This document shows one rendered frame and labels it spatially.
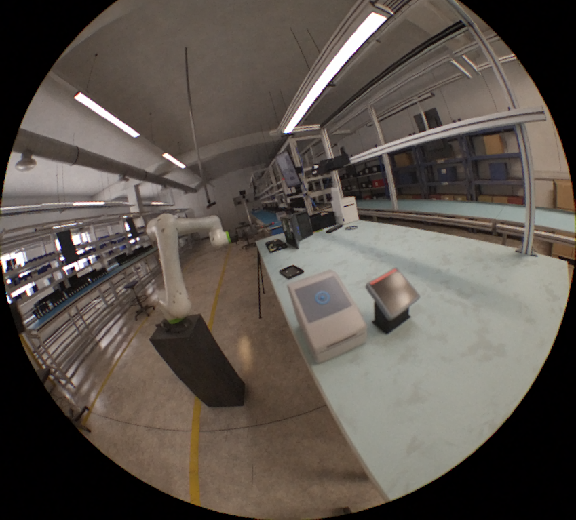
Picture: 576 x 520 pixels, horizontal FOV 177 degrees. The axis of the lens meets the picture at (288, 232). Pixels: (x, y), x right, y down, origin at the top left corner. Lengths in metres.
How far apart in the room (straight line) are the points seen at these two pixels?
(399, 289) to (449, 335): 0.18
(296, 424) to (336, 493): 0.59
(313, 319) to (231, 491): 1.34
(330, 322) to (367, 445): 0.26
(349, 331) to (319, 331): 0.06
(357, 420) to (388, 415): 0.05
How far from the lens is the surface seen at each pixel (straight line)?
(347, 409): 0.38
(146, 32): 2.92
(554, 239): 1.66
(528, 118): 0.84
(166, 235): 0.93
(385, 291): 0.44
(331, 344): 0.40
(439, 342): 0.48
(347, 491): 1.36
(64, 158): 4.01
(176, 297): 0.95
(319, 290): 0.44
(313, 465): 1.38
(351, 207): 1.62
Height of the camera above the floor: 1.36
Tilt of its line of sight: 11 degrees down
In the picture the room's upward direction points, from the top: 14 degrees counter-clockwise
